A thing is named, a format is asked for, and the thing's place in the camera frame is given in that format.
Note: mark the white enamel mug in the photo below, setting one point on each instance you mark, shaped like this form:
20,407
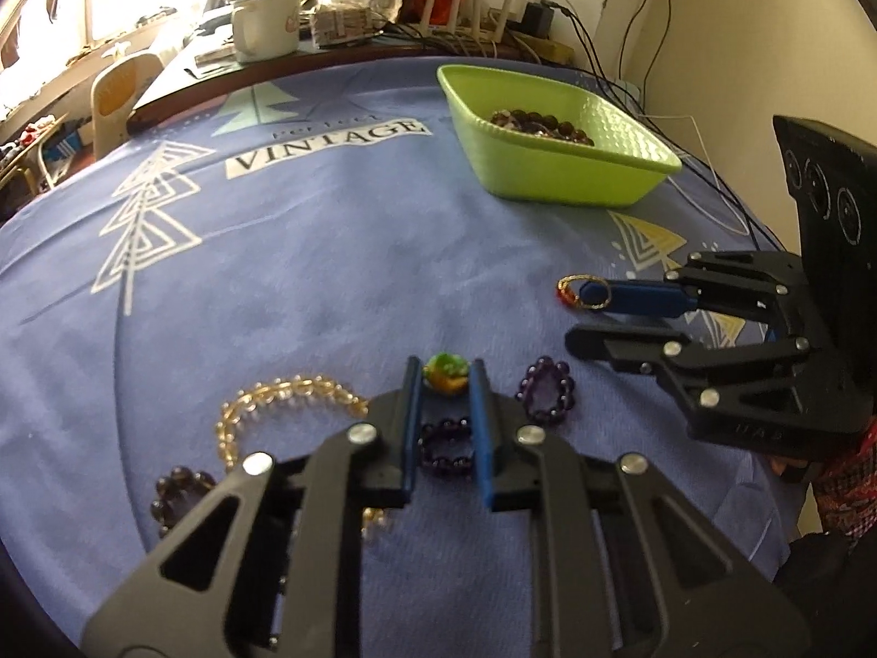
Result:
264,31

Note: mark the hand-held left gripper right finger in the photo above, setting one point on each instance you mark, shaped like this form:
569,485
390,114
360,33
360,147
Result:
482,452

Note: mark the person's right hand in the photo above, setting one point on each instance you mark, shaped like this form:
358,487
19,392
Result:
788,469

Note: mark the white yellow chair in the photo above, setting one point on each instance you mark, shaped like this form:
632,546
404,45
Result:
123,92

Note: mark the person's right forearm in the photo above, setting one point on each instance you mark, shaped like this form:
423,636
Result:
846,493

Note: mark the dark wooden desk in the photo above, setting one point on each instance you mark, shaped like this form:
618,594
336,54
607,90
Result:
171,92

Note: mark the green plastic basin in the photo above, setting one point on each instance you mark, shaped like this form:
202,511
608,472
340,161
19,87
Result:
548,171

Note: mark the blue printed tablecloth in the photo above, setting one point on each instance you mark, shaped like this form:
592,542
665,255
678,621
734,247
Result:
308,253

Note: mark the yellowish power strip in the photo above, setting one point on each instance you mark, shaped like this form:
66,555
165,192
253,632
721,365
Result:
548,48

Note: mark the patterned paper bundle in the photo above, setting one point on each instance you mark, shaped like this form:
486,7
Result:
342,26

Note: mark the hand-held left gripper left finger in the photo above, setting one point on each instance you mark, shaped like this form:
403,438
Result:
411,438

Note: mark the black power adapter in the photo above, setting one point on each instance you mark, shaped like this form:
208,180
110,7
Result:
538,19

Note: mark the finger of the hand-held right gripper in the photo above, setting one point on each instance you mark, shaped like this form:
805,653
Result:
616,348
637,298

